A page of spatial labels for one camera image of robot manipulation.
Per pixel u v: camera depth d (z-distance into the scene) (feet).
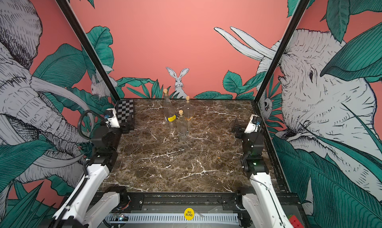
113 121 2.10
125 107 3.63
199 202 2.46
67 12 2.41
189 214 2.31
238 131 2.18
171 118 3.11
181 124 3.52
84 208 1.39
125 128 2.22
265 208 1.45
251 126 2.09
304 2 2.34
